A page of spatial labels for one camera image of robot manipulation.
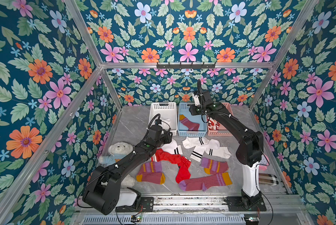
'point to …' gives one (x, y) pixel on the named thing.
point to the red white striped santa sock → (212, 124)
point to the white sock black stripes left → (172, 147)
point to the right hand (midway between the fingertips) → (196, 105)
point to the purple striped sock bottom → (205, 182)
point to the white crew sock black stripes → (197, 153)
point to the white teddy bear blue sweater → (117, 150)
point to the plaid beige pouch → (268, 179)
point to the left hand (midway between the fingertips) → (171, 132)
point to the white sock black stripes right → (192, 142)
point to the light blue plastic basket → (183, 108)
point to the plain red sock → (183, 163)
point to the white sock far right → (214, 149)
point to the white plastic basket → (165, 112)
